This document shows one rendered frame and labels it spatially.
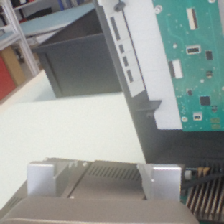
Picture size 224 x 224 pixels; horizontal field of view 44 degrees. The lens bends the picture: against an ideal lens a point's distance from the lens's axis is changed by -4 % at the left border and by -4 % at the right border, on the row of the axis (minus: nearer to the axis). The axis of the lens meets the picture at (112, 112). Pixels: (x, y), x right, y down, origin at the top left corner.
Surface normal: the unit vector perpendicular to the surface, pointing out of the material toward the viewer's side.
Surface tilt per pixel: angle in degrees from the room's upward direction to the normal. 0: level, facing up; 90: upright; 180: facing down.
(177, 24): 90
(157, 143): 90
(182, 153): 0
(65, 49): 90
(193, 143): 0
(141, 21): 90
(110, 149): 0
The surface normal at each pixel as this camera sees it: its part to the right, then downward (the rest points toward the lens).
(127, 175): -0.30, -0.83
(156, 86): -0.38, 0.56
